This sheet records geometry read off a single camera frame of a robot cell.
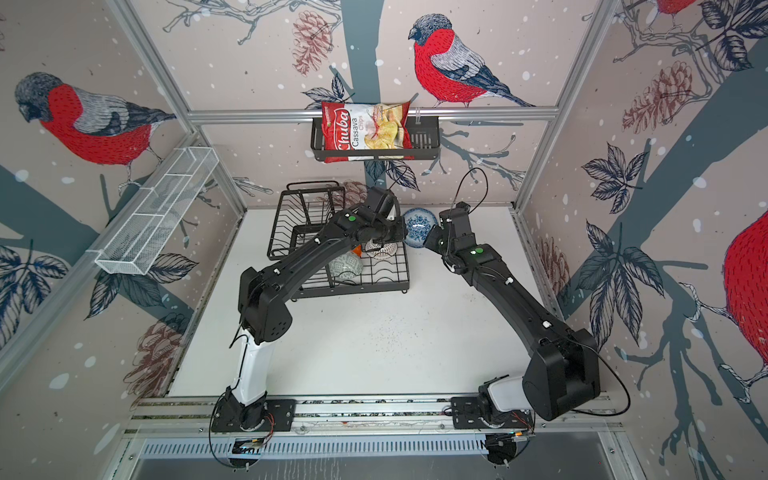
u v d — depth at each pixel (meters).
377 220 0.67
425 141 0.95
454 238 0.61
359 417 0.74
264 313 0.50
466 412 0.73
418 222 0.88
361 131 0.88
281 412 0.73
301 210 1.01
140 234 0.73
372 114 0.86
